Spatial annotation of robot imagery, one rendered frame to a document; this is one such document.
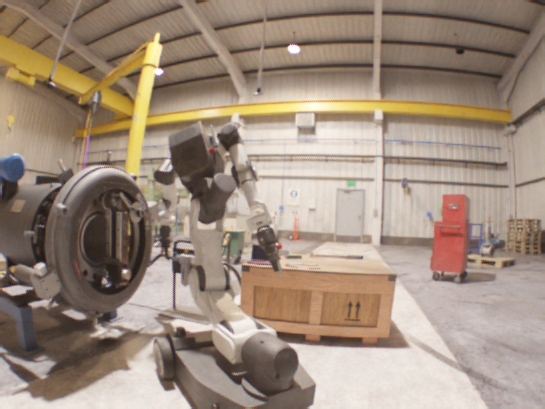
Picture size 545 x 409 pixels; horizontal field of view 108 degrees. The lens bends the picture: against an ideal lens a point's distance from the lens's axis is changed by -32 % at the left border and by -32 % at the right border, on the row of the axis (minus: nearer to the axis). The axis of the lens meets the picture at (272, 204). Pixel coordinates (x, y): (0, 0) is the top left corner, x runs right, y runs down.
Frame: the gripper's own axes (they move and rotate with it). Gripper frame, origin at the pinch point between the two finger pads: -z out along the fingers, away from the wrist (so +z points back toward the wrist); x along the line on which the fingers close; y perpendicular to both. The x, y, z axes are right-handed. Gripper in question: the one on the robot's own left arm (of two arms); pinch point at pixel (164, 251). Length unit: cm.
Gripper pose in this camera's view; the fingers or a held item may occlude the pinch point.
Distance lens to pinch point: 218.3
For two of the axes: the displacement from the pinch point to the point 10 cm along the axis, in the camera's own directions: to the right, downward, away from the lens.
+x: -7.8, -0.1, 6.3
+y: -6.2, -0.8, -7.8
